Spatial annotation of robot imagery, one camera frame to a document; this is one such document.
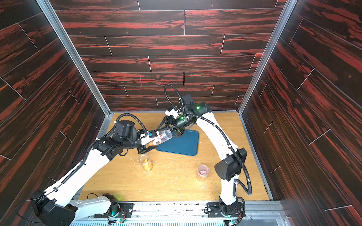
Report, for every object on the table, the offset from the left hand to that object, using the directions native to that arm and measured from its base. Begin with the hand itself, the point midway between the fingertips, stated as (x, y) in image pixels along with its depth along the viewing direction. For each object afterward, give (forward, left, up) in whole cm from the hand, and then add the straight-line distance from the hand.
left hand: (155, 139), depth 74 cm
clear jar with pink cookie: (-9, -27, -20) cm, 34 cm away
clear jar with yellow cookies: (-4, +9, -20) cm, 22 cm away
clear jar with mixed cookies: (-4, -6, +10) cm, 12 cm away
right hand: (+1, -5, +5) cm, 7 cm away
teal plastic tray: (+12, -18, -24) cm, 32 cm away
